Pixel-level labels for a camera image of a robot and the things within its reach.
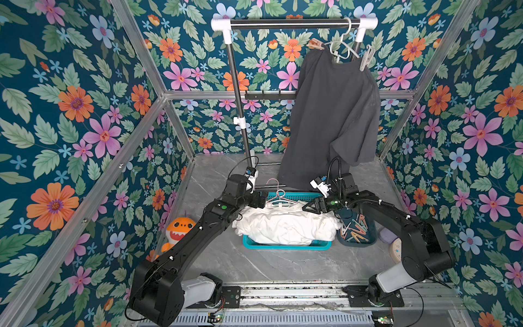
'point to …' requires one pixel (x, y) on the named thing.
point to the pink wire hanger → (278, 191)
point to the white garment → (286, 223)
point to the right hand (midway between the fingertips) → (311, 203)
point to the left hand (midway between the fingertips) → (260, 188)
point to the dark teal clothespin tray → (357, 229)
